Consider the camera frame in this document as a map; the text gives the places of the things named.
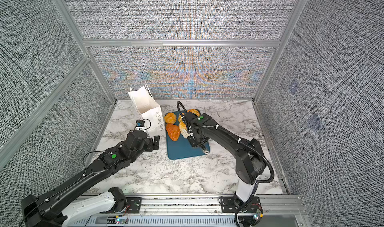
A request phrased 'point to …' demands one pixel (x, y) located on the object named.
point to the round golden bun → (170, 118)
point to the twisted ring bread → (194, 111)
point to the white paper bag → (142, 101)
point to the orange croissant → (173, 131)
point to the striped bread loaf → (183, 129)
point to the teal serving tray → (182, 148)
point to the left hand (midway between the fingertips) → (152, 137)
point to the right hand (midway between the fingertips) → (197, 143)
